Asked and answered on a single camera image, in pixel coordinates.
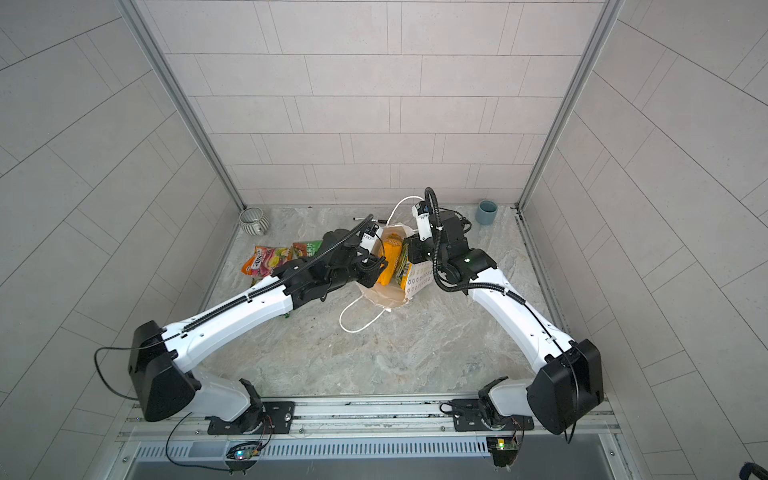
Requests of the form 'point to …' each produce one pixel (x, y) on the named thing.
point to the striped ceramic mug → (253, 222)
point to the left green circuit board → (245, 451)
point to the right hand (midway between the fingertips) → (406, 238)
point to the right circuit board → (503, 449)
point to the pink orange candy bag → (264, 260)
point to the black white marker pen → (358, 218)
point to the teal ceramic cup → (486, 212)
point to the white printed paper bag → (419, 277)
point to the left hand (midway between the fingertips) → (392, 259)
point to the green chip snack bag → (309, 249)
